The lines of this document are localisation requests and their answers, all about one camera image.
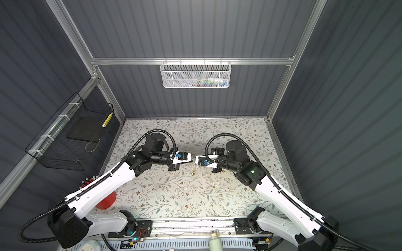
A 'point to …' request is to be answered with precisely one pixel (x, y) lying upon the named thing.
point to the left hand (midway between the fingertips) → (192, 157)
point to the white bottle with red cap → (215, 243)
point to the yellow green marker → (105, 122)
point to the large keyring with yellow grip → (193, 171)
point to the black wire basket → (65, 142)
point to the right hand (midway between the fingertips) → (205, 152)
